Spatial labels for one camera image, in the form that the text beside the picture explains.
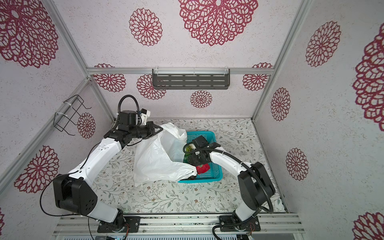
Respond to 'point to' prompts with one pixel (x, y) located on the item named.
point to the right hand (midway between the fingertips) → (197, 158)
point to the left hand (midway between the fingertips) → (162, 130)
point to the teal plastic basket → (215, 173)
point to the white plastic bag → (159, 156)
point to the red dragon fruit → (203, 168)
